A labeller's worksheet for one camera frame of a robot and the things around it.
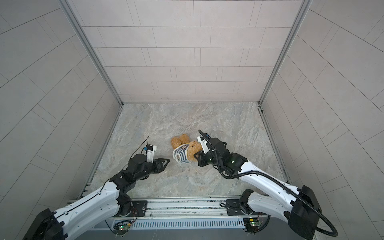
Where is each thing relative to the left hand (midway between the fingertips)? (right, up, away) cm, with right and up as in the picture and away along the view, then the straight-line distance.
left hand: (171, 160), depth 80 cm
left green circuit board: (-19, -25, -15) cm, 35 cm away
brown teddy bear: (+12, +9, -4) cm, 16 cm away
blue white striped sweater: (+5, +4, -2) cm, 7 cm away
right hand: (+12, +3, -6) cm, 14 cm away
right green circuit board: (+39, -26, -12) cm, 48 cm away
